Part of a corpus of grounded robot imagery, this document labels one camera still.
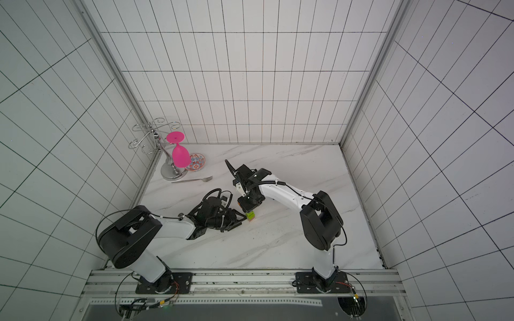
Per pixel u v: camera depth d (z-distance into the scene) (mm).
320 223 472
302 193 514
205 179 1037
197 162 1099
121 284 696
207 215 711
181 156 918
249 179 634
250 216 835
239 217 829
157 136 870
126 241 452
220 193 817
